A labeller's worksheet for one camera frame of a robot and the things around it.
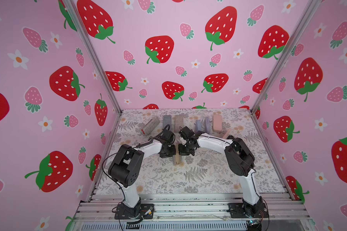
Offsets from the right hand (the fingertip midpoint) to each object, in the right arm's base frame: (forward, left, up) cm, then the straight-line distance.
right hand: (180, 152), depth 94 cm
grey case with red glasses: (+17, +23, +5) cm, 29 cm away
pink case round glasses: (+31, -28, -2) cm, 42 cm away
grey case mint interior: (+26, +3, +1) cm, 27 cm away
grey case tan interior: (+22, -19, +4) cm, 29 cm away
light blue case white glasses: (+22, -12, +4) cm, 25 cm away
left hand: (-1, +3, -1) cm, 4 cm away
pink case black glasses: (+14, -31, +5) cm, 34 cm away
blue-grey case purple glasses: (+27, +12, +1) cm, 30 cm away
